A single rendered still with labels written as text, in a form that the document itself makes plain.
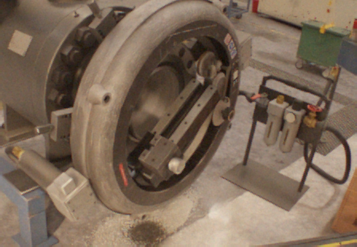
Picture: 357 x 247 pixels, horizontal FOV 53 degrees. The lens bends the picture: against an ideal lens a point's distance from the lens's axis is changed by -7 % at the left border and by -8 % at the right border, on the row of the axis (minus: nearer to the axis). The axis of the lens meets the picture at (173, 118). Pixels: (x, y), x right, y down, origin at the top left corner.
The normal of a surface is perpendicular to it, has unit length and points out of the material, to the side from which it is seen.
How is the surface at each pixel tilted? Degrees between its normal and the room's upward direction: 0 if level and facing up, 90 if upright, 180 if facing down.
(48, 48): 57
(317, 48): 90
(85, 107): 73
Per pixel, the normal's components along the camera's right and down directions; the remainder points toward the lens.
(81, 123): -0.59, 0.10
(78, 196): 0.77, 0.36
